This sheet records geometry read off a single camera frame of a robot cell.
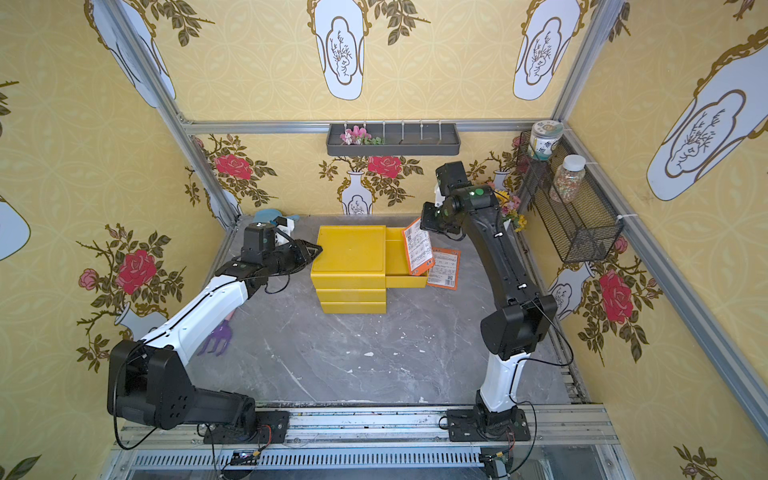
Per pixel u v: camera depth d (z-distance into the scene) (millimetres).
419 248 829
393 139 917
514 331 471
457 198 556
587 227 798
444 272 1035
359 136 878
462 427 731
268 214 1211
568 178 718
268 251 675
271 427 728
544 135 840
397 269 915
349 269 802
